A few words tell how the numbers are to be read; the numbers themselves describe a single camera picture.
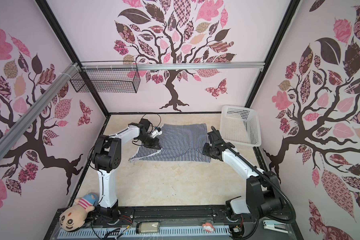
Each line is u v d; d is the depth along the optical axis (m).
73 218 0.67
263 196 0.42
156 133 0.94
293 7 0.69
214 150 0.65
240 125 1.11
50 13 0.69
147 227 0.68
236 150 0.58
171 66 0.94
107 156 0.57
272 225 0.70
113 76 0.95
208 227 0.67
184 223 0.72
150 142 0.88
